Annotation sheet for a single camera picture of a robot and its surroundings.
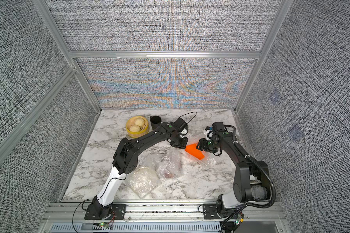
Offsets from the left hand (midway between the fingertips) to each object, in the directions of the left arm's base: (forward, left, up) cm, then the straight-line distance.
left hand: (189, 146), depth 90 cm
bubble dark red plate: (-10, +13, 0) cm, 16 cm away
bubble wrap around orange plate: (-9, -10, +1) cm, 14 cm away
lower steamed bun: (+16, +36, -1) cm, 39 cm away
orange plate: (0, -2, -2) cm, 3 cm away
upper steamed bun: (+23, +33, -1) cm, 41 cm away
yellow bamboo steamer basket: (+19, +30, -5) cm, 35 cm away
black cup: (+27, +22, -7) cm, 36 cm away
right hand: (0, -7, +3) cm, 8 cm away
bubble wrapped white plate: (-19, +27, -2) cm, 33 cm away
